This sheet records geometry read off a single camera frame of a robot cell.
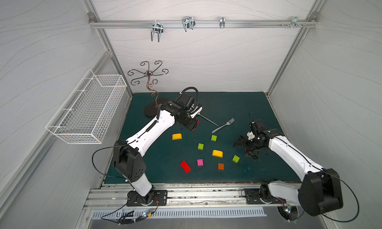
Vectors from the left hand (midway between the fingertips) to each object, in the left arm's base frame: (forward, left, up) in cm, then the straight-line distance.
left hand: (194, 125), depth 81 cm
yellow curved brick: (+2, +12, -17) cm, 21 cm away
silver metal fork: (+10, -17, -17) cm, 26 cm away
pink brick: (-14, -3, -17) cm, 22 cm away
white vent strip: (-38, +3, -19) cm, 42 cm away
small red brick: (+15, -2, -19) cm, 24 cm away
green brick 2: (-5, -4, -17) cm, 18 cm away
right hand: (-8, -26, -11) cm, 29 cm away
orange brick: (-17, -15, -16) cm, 28 cm away
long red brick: (-17, +4, -16) cm, 24 cm away
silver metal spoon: (+21, -3, -17) cm, 27 cm away
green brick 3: (-12, -25, -17) cm, 32 cm away
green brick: (+1, -12, -16) cm, 20 cm away
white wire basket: (-4, +51, +13) cm, 52 cm away
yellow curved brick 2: (-9, -15, -17) cm, 24 cm away
